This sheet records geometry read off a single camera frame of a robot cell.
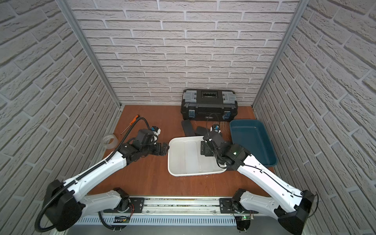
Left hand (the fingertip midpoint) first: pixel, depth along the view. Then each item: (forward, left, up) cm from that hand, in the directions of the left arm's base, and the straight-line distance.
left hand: (164, 144), depth 81 cm
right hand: (-4, -25, +7) cm, 27 cm away
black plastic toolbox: (+29, -28, +3) cm, 40 cm away
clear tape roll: (+9, +39, -14) cm, 43 cm away
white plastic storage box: (-4, -11, -11) cm, 16 cm away
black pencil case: (+17, -23, -11) cm, 31 cm away
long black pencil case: (+19, -13, -12) cm, 27 cm away
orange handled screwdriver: (+25, +30, -14) cm, 41 cm away
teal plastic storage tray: (+18, -61, -17) cm, 66 cm away
